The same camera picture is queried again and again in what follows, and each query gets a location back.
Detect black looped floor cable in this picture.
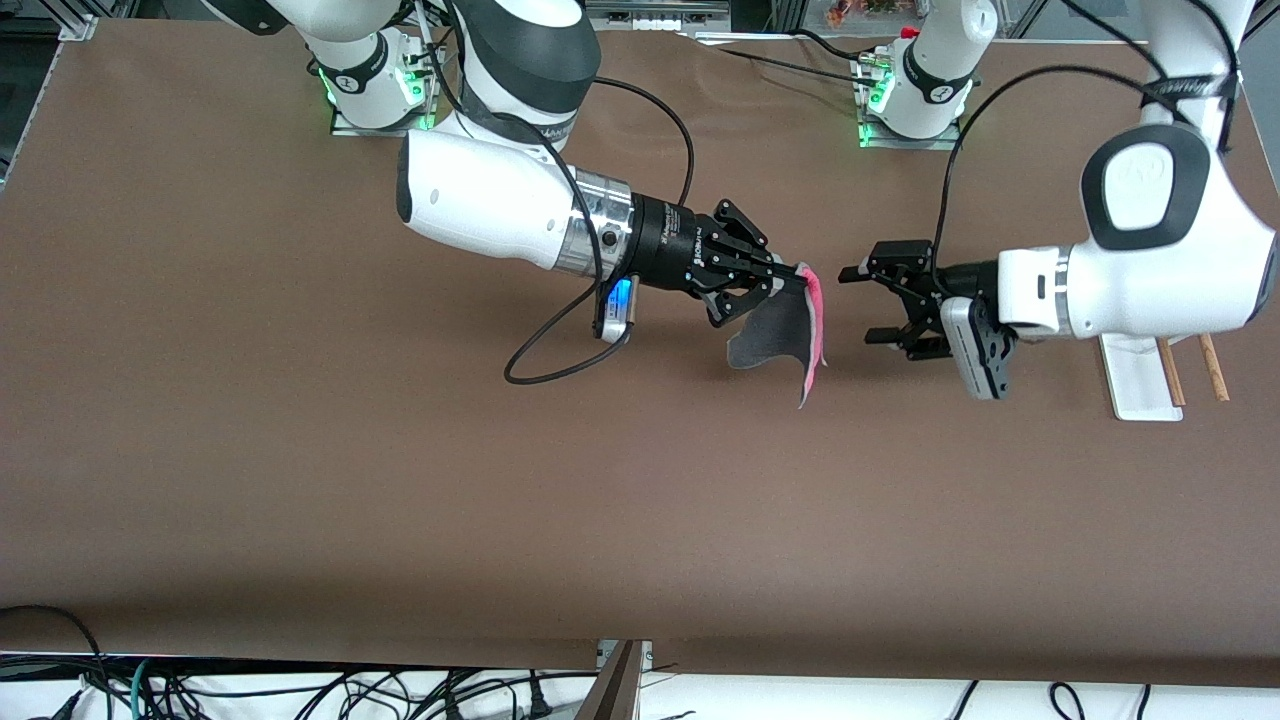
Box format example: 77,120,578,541
0,605,113,701

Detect brown table cover sheet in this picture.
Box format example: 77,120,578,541
0,20,1280,691

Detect grey and pink towel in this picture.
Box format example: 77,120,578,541
727,265,829,409

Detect orange red background object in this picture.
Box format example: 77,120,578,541
825,0,926,27

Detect white connector strip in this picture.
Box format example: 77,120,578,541
585,0,731,33

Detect teal floor cable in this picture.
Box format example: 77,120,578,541
128,658,158,720

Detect black cable on table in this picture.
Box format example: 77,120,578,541
690,28,891,89

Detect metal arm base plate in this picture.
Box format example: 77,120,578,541
330,95,439,138
858,55,964,151

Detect metal table edge bracket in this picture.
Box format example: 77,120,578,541
575,640,656,720

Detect black tangled floor cables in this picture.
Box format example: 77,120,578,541
150,668,601,720

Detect white rack with wooden bars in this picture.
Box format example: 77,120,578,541
1098,333,1231,422

